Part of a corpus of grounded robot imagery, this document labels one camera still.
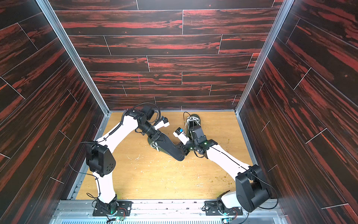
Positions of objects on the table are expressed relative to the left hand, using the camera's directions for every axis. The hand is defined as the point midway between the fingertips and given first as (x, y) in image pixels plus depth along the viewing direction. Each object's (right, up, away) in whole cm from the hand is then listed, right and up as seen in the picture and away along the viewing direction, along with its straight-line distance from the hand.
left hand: (163, 139), depth 83 cm
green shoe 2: (-5, -5, +8) cm, 11 cm away
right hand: (+9, -3, +2) cm, 10 cm away
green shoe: (+19, +12, +21) cm, 31 cm away
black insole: (+1, -2, -3) cm, 4 cm away
